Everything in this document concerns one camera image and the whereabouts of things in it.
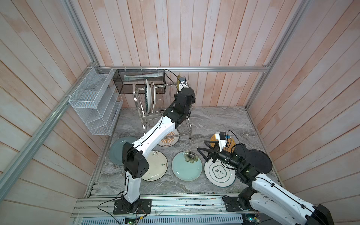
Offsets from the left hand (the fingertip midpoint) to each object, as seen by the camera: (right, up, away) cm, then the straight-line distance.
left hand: (186, 90), depth 77 cm
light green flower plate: (+1, -46, +12) cm, 48 cm away
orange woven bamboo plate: (+21, -28, -10) cm, 36 cm away
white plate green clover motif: (+20, -50, +7) cm, 54 cm away
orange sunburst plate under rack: (-10, -31, +24) cm, 40 cm away
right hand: (+7, -30, -5) cm, 31 cm away
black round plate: (+49, -43, +13) cm, 66 cm away
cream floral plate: (-17, -46, +11) cm, 51 cm away
